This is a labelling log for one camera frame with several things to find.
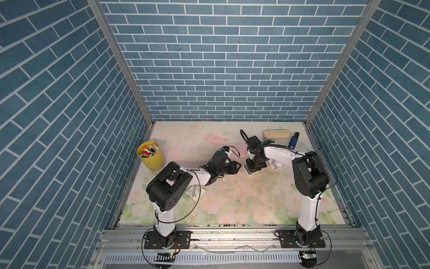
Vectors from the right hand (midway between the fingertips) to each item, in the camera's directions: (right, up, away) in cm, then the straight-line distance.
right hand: (252, 170), depth 97 cm
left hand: (-6, +3, -5) cm, 8 cm away
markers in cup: (-58, +12, -4) cm, 59 cm away
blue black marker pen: (+30, +16, +14) cm, 37 cm away
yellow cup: (-53, +6, -10) cm, 54 cm away
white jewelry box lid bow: (+4, +9, -30) cm, 31 cm away
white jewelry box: (-31, -9, -12) cm, 34 cm away
